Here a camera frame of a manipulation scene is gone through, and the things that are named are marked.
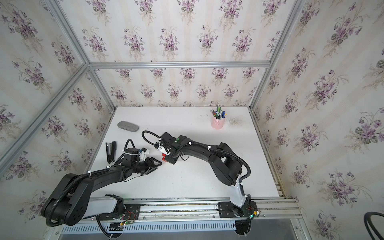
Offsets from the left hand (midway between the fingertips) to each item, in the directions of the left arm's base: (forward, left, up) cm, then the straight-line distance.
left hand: (160, 166), depth 87 cm
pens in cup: (+35, -38, +9) cm, 52 cm away
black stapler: (+11, +33, 0) cm, 35 cm away
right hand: (+5, -8, +2) cm, 10 cm away
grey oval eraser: (+29, +26, +1) cm, 39 cm away
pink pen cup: (+29, -36, +9) cm, 47 cm away
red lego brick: (+5, -1, 0) cm, 5 cm away
